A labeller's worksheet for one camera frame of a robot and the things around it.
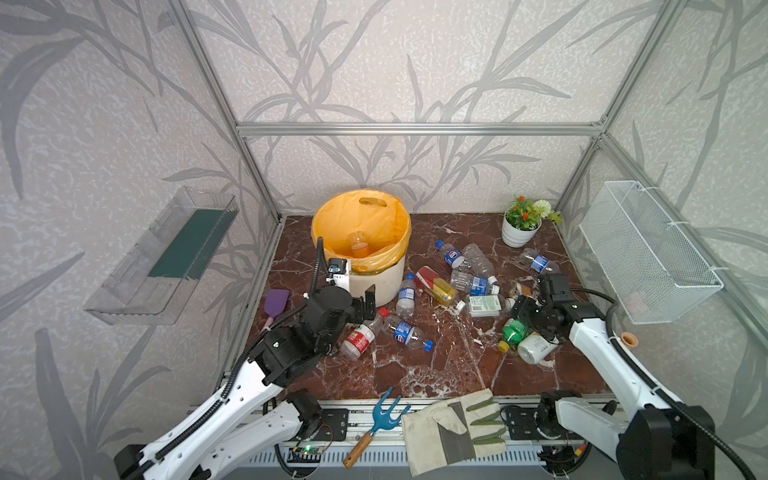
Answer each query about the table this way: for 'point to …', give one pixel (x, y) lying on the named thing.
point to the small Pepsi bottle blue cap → (453, 256)
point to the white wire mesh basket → (655, 275)
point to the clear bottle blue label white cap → (475, 285)
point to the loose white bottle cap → (461, 304)
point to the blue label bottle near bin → (405, 306)
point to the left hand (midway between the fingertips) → (363, 279)
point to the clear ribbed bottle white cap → (476, 261)
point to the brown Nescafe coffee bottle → (526, 288)
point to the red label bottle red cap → (360, 339)
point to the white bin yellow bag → (371, 229)
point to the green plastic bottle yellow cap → (514, 332)
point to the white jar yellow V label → (534, 348)
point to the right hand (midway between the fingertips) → (521, 305)
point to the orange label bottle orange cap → (359, 247)
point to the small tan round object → (629, 339)
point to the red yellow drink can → (430, 282)
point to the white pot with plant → (523, 218)
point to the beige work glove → (453, 431)
